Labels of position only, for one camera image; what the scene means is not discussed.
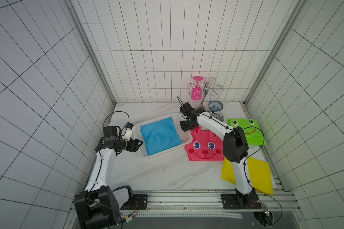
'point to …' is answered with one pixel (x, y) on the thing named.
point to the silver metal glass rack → (205, 86)
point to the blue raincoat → (159, 136)
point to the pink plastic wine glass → (196, 94)
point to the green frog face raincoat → (253, 134)
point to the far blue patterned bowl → (215, 106)
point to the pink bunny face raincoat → (205, 146)
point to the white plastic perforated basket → (185, 137)
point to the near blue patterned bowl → (218, 115)
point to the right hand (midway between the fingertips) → (180, 128)
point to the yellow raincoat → (260, 172)
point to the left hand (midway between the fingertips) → (135, 143)
